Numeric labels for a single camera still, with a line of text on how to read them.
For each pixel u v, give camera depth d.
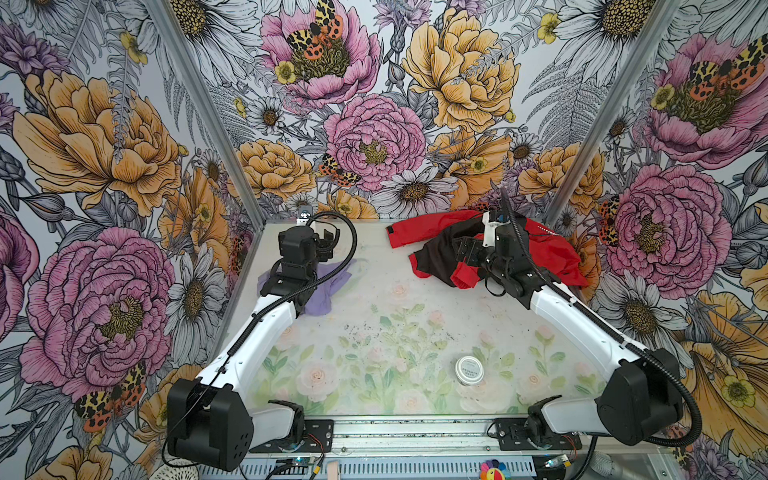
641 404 0.41
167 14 0.72
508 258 0.62
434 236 1.18
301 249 0.58
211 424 0.39
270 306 0.52
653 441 0.44
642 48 0.77
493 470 0.69
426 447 0.74
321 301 0.95
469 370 0.79
